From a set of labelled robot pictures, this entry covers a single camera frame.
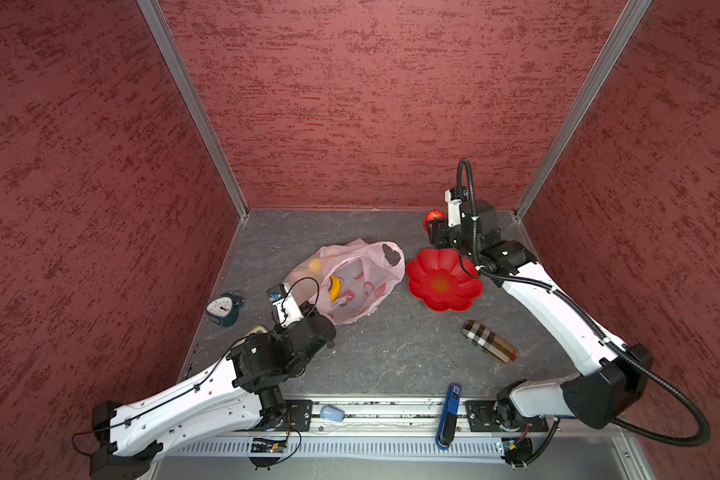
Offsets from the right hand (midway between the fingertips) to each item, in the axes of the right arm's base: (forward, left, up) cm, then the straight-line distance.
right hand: (433, 228), depth 77 cm
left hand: (-18, +32, -10) cm, 38 cm away
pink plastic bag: (+3, +24, -28) cm, 38 cm away
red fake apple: (+2, 0, +3) cm, 4 cm away
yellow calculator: (-16, +51, -25) cm, 60 cm away
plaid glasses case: (-23, -19, -26) cm, 40 cm away
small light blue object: (-37, +28, -28) cm, 55 cm away
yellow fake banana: (-2, +29, -27) cm, 39 cm away
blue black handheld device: (-40, -1, -26) cm, 48 cm away
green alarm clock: (-9, +62, -24) cm, 67 cm away
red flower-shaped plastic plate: (+2, -7, -28) cm, 29 cm away
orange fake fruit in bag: (+5, +35, -22) cm, 42 cm away
